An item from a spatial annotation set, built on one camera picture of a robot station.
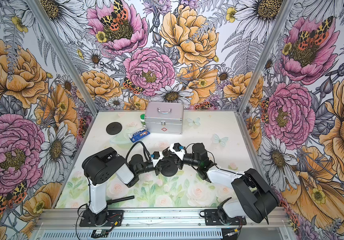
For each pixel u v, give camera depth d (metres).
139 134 1.04
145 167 0.76
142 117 1.04
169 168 0.90
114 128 1.09
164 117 0.97
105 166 0.53
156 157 0.75
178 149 0.69
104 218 0.68
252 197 0.43
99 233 0.73
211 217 0.74
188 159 0.72
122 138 1.05
